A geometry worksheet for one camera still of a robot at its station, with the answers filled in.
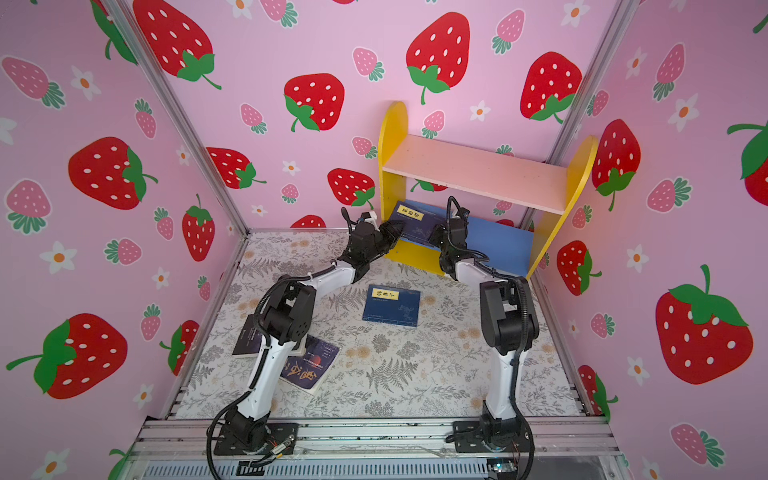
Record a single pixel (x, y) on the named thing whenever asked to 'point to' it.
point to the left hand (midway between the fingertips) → (407, 223)
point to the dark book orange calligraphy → (305, 373)
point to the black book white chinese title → (250, 339)
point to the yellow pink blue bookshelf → (514, 208)
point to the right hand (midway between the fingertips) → (436, 226)
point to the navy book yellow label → (418, 220)
